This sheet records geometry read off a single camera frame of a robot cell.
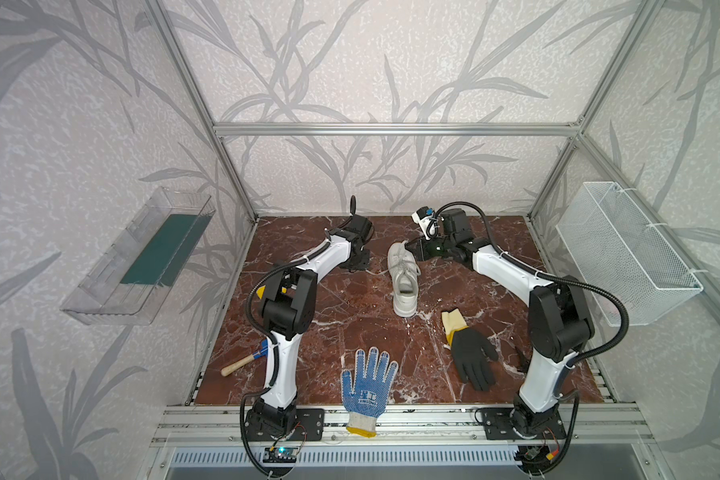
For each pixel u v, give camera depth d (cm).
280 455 72
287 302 55
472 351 85
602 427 75
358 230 81
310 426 73
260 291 50
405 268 93
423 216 82
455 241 72
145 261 68
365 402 77
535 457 75
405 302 87
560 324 49
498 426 73
